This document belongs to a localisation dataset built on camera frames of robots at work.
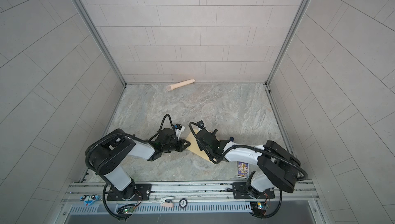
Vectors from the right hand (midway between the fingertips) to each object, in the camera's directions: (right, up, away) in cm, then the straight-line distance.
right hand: (200, 137), depth 86 cm
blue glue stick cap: (+18, -1, +2) cm, 18 cm away
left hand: (-5, -4, +2) cm, 6 cm away
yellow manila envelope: (-4, -6, +1) cm, 7 cm away
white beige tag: (-16, -23, -20) cm, 34 cm away
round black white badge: (-7, -25, -18) cm, 31 cm away
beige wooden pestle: (-22, +30, +25) cm, 45 cm away
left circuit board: (-30, -24, -22) cm, 45 cm away
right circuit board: (+27, -27, -18) cm, 42 cm away
